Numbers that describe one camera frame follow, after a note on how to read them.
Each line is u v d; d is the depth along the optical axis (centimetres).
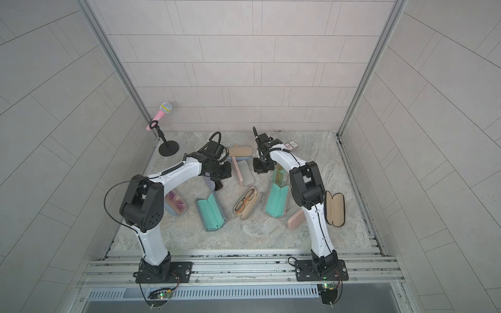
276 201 89
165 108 92
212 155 73
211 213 85
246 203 87
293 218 79
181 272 71
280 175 99
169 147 109
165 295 66
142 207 48
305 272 71
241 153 111
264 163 85
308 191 57
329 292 68
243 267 73
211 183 88
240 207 85
